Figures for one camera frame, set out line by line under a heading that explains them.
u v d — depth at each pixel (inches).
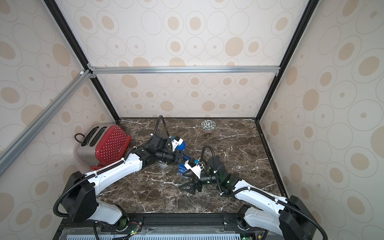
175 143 29.2
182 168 30.6
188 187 24.7
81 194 16.2
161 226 28.8
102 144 32.7
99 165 36.4
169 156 26.7
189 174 28.5
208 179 25.4
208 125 44.4
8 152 20.3
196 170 25.1
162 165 35.9
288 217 16.0
